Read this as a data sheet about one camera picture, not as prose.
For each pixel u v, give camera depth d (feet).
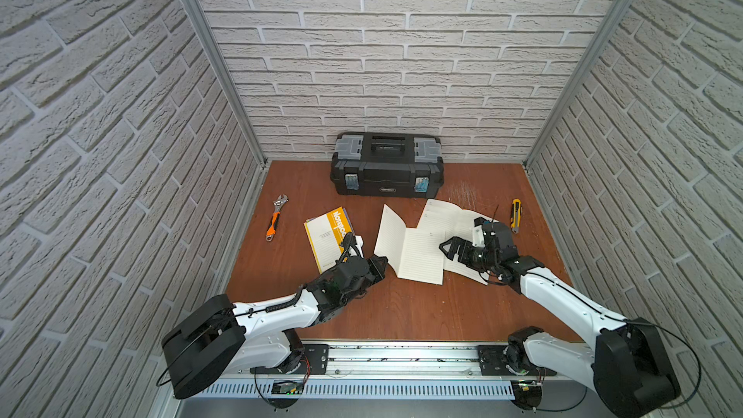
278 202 3.47
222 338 1.37
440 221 3.31
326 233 3.11
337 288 2.06
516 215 3.37
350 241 2.51
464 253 2.48
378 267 2.34
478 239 2.49
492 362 2.42
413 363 2.47
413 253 3.12
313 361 2.45
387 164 3.16
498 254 2.15
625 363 1.32
